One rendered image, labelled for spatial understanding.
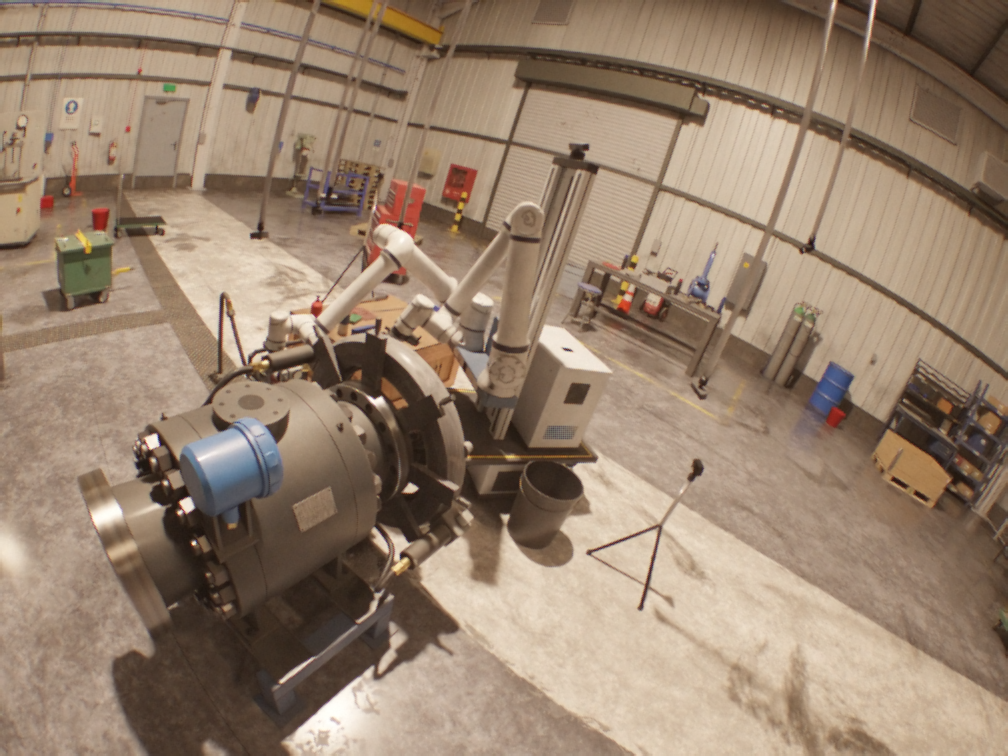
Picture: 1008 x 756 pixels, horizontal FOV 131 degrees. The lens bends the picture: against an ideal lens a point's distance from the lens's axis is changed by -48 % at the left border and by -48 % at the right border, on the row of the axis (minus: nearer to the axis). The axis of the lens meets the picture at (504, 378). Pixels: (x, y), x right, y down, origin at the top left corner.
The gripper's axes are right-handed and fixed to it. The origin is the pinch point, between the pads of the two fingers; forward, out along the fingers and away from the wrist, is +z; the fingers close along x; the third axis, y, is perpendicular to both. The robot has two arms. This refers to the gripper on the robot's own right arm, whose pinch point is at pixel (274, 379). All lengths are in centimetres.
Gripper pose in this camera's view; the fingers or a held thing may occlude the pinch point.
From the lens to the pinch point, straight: 217.6
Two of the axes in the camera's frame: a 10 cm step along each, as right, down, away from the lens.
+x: 4.9, -2.3, 8.4
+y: 8.2, 4.5, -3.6
